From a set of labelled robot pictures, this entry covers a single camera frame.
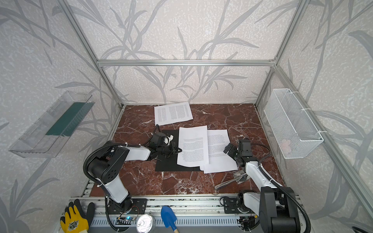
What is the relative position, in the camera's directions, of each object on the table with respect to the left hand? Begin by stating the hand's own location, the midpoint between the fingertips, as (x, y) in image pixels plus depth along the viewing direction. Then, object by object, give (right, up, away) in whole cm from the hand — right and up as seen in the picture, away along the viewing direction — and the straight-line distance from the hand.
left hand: (184, 146), depth 91 cm
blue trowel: (-6, -31, -20) cm, 37 cm away
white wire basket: (+50, +12, -29) cm, 59 cm away
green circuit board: (-27, -32, -20) cm, 46 cm away
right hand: (+30, 0, 0) cm, 30 cm away
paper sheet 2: (+22, -9, 0) cm, 24 cm away
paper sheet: (+6, +1, +8) cm, 10 cm away
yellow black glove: (-50, -30, -22) cm, 63 cm away
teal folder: (-8, -9, -5) cm, 13 cm away
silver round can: (-15, -30, -25) cm, 42 cm away
